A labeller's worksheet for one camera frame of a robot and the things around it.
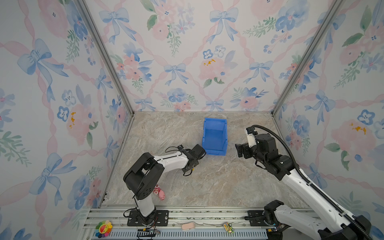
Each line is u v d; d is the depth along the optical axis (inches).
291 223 22.1
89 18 28.5
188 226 28.0
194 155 28.2
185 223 28.7
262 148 22.8
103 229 27.7
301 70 36.4
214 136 42.1
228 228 27.5
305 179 18.5
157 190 31.5
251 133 25.3
